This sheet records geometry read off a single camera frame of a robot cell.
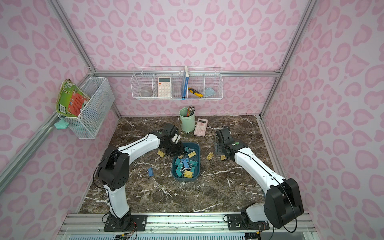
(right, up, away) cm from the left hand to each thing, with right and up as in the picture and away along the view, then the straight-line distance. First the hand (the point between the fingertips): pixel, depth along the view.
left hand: (184, 150), depth 91 cm
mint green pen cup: (+2, +17, +14) cm, 22 cm away
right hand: (+24, +3, -6) cm, 25 cm away
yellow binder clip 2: (+16, -4, +5) cm, 17 cm away
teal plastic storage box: (+7, +1, +6) cm, 9 cm away
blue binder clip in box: (+1, -9, +1) cm, 9 cm away
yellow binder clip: (-15, -3, +6) cm, 17 cm away
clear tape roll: (-26, +36, +5) cm, 44 cm away
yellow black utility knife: (+7, +36, +5) cm, 38 cm away
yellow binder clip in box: (+3, -13, -3) cm, 14 cm away
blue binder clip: (-20, -12, -1) cm, 23 cm away
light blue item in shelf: (+16, +38, +9) cm, 42 cm away
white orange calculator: (-13, +39, +2) cm, 41 cm away
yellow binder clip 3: (+25, -5, +4) cm, 25 cm away
